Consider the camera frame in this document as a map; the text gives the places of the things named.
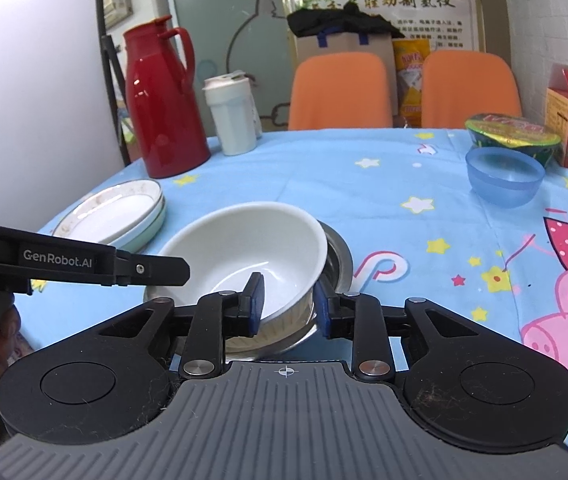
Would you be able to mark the white tumbler cup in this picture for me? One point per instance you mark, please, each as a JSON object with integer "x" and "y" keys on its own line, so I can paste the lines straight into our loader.
{"x": 231, "y": 120}

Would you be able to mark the white ceramic bowl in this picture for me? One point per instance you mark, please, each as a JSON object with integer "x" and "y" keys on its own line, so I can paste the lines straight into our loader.
{"x": 244, "y": 245}

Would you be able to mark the wall poster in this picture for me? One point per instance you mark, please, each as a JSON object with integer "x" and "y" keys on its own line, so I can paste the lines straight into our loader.
{"x": 414, "y": 5}

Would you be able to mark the black cloth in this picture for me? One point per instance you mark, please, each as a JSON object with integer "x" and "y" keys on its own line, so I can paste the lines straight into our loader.
{"x": 344, "y": 20}

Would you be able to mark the floral white plate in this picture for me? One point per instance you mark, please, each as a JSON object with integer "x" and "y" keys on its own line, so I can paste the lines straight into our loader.
{"x": 149, "y": 216}

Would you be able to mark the blue plastic bowl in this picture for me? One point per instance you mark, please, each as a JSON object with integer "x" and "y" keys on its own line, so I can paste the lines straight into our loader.
{"x": 504, "y": 185}

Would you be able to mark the yellow snack bag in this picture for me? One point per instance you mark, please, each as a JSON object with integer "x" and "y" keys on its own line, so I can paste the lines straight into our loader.
{"x": 411, "y": 70}

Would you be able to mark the orange chair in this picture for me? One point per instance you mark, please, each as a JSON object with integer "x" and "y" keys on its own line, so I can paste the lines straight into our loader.
{"x": 469, "y": 90}
{"x": 339, "y": 90}

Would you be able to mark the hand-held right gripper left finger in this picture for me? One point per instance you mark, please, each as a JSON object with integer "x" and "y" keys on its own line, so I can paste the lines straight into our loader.
{"x": 259, "y": 300}

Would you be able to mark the white panel board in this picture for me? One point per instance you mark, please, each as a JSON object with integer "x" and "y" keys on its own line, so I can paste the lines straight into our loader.
{"x": 38, "y": 85}

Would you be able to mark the white air conditioner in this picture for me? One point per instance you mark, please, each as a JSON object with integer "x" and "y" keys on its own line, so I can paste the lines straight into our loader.
{"x": 117, "y": 5}

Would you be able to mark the black metal pole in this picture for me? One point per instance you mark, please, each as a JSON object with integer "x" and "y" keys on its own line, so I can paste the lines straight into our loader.
{"x": 113, "y": 85}

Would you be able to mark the blue cartoon printed tablecloth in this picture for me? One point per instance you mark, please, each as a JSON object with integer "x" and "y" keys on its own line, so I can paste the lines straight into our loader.
{"x": 414, "y": 260}

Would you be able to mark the light green plate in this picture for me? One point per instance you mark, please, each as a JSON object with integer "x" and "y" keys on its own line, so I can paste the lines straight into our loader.
{"x": 151, "y": 234}

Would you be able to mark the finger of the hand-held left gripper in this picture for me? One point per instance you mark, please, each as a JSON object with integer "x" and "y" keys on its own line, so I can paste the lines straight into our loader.
{"x": 158, "y": 270}

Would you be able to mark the stainless steel bowl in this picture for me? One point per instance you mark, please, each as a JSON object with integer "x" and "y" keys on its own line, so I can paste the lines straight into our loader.
{"x": 336, "y": 260}

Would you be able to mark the green instant noodle bowl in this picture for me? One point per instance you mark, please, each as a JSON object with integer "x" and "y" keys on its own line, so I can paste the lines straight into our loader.
{"x": 514, "y": 130}

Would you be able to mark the gold rimmed white plate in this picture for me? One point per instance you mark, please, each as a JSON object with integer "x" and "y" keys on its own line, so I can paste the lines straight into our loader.
{"x": 108, "y": 210}

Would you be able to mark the red thermos jug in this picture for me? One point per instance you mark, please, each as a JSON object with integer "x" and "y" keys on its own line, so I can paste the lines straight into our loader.
{"x": 163, "y": 110}

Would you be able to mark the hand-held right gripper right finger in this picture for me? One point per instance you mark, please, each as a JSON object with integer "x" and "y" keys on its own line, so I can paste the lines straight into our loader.
{"x": 321, "y": 305}

